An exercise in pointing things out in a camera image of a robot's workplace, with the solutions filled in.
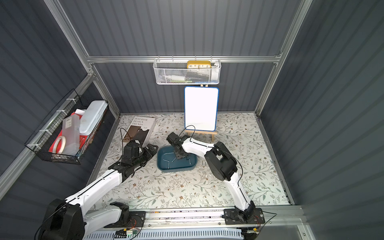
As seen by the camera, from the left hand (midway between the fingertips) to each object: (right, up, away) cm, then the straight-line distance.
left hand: (155, 150), depth 85 cm
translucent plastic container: (-34, +11, -17) cm, 40 cm away
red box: (-29, +8, -15) cm, 34 cm away
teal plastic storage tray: (+5, -8, +9) cm, 13 cm away
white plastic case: (-29, +19, -11) cm, 37 cm away
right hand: (+17, -3, +13) cm, 21 cm away
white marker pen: (+11, +45, +7) cm, 47 cm away
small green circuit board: (-6, -36, -15) cm, 39 cm away
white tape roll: (-33, +6, -22) cm, 40 cm away
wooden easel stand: (+28, +10, +14) cm, 33 cm away
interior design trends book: (-17, +12, +20) cm, 29 cm away
